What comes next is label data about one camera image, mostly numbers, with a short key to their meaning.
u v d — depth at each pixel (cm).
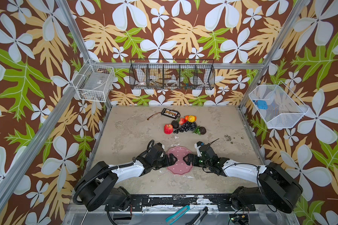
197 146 82
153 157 68
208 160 68
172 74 98
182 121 105
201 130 99
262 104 86
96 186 43
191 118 104
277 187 42
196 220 69
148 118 111
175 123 104
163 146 84
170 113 114
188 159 78
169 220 69
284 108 78
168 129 99
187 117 108
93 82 86
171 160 77
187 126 102
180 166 78
